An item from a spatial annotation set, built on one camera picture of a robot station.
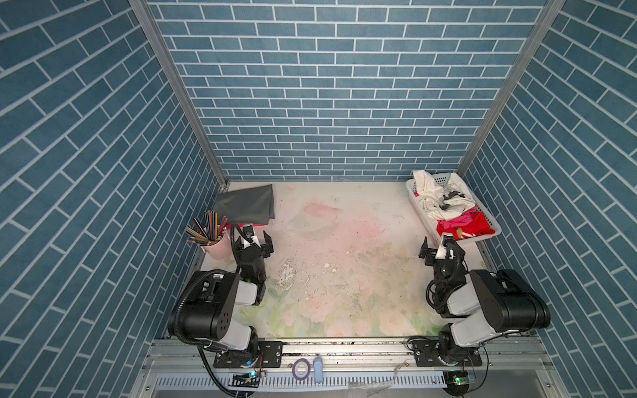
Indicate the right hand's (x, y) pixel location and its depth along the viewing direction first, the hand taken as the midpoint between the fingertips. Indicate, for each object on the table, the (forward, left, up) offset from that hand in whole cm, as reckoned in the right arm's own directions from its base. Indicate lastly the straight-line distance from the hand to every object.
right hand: (440, 238), depth 88 cm
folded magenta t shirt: (+7, +73, -11) cm, 74 cm away
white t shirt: (+20, -6, -3) cm, 22 cm away
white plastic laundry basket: (+34, -9, -3) cm, 35 cm away
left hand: (-3, +68, +1) cm, 68 cm away
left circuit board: (-46, +60, -13) cm, 76 cm away
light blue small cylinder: (-42, +40, -8) cm, 58 cm away
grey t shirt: (+14, +74, -5) cm, 76 cm away
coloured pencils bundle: (-4, +85, 0) cm, 85 cm away
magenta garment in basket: (+11, -11, -2) cm, 16 cm away
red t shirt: (+9, -18, -4) cm, 20 cm away
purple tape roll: (-42, +45, -11) cm, 62 cm away
